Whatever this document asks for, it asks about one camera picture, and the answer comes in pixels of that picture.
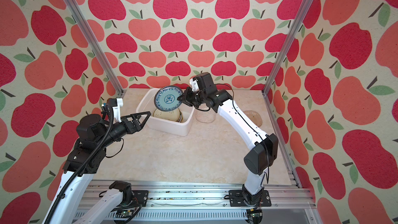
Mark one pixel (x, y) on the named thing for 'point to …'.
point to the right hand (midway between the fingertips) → (180, 97)
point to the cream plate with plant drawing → (174, 115)
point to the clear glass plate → (205, 116)
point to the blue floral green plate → (165, 98)
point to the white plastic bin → (145, 109)
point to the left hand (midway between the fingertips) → (148, 116)
